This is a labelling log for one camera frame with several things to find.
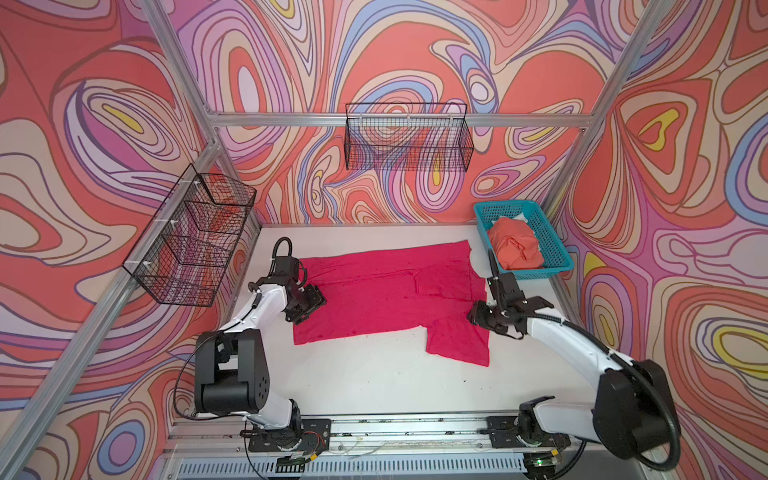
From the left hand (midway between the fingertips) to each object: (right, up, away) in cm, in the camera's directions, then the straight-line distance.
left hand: (324, 303), depth 90 cm
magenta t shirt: (+36, +4, +12) cm, 38 cm away
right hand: (+47, -6, -3) cm, 47 cm away
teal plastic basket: (+78, +14, +11) cm, 80 cm away
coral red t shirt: (+65, +19, +13) cm, 69 cm away
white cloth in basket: (+72, +29, +25) cm, 82 cm away
